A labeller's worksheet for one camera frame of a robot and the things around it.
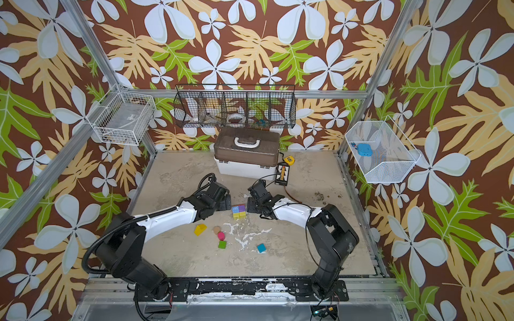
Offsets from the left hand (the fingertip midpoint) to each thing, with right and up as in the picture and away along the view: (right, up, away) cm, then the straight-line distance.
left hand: (220, 196), depth 91 cm
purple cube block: (+10, -6, +3) cm, 12 cm away
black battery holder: (+31, +10, +17) cm, 37 cm away
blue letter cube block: (+7, -6, 0) cm, 10 cm away
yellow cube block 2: (+7, -10, +1) cm, 12 cm away
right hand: (+15, -4, +2) cm, 15 cm away
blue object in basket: (+64, +21, -5) cm, 68 cm away
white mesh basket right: (+71, +17, -13) cm, 74 cm away
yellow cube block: (+10, -9, +2) cm, 14 cm away
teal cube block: (+19, -22, -6) cm, 29 cm away
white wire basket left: (-41, +35, -4) cm, 54 cm away
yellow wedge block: (-8, -14, -3) cm, 17 cm away
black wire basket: (+6, +44, +7) cm, 45 cm away
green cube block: (+2, -21, -5) cm, 21 cm away
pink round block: (+1, -17, -4) cm, 17 cm away
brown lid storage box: (+12, +20, +2) cm, 24 cm away
